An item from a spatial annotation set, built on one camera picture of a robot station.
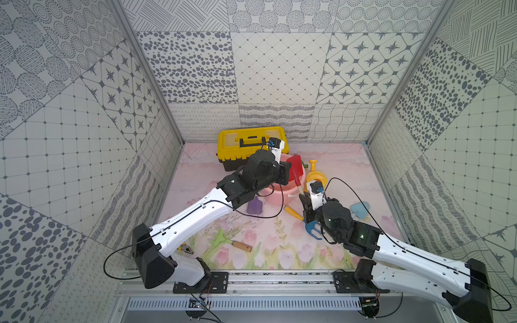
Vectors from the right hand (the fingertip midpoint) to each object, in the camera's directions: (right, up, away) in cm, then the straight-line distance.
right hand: (303, 196), depth 74 cm
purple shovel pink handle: (-19, -9, +20) cm, 29 cm away
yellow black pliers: (-47, -23, +7) cm, 53 cm away
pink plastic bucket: (-6, -1, +6) cm, 9 cm away
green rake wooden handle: (-34, -20, +11) cm, 41 cm away
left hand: (-6, +14, -5) cm, 16 cm away
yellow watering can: (+9, +6, +18) cm, 20 cm away
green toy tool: (+7, +10, +34) cm, 36 cm away
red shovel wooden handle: (-3, +10, -2) cm, 10 cm away
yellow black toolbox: (-29, +20, +21) cm, 41 cm away
